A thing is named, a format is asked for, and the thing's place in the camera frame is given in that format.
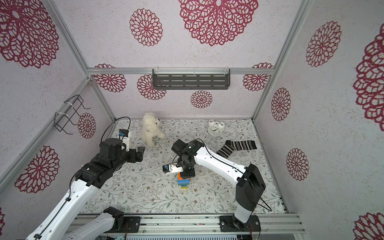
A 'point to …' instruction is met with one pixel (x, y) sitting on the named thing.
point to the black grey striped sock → (226, 150)
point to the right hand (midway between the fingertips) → (183, 170)
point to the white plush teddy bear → (151, 129)
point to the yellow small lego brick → (184, 187)
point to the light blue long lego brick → (183, 182)
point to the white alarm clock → (216, 128)
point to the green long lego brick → (183, 184)
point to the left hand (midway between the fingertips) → (135, 148)
